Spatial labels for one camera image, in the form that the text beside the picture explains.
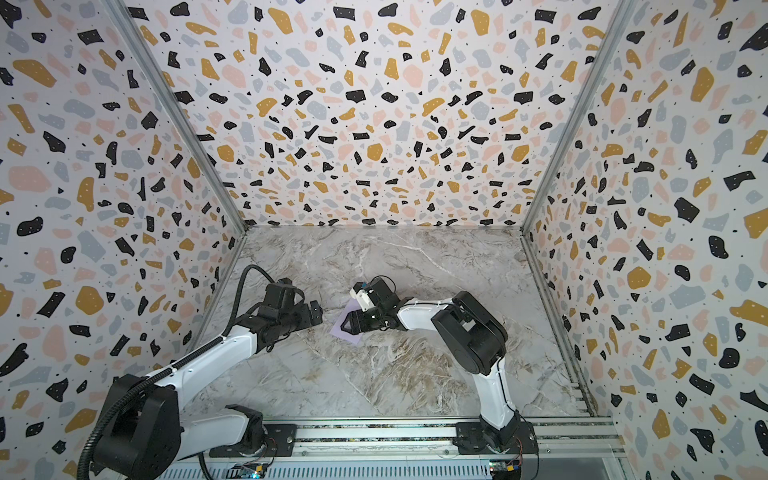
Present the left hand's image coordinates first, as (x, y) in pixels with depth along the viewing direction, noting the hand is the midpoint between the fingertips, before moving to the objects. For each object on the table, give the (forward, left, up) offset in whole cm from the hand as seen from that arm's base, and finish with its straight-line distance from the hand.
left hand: (309, 309), depth 87 cm
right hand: (-1, -10, -5) cm, 11 cm away
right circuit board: (-39, -51, -9) cm, 65 cm away
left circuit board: (-37, +9, -9) cm, 40 cm away
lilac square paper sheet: (+7, -10, -11) cm, 16 cm away
